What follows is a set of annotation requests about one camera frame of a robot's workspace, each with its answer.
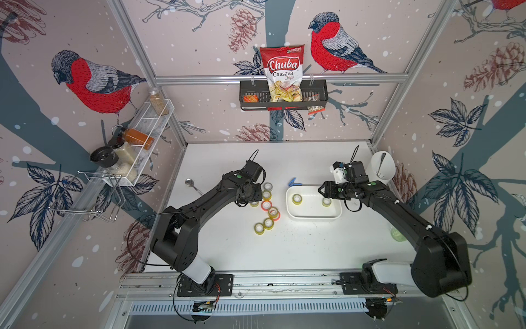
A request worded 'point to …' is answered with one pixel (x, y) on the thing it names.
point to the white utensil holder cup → (382, 168)
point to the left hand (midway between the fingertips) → (260, 193)
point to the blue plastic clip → (292, 182)
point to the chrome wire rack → (93, 194)
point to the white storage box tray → (311, 208)
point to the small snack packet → (314, 109)
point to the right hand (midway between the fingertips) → (322, 188)
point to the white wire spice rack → (151, 122)
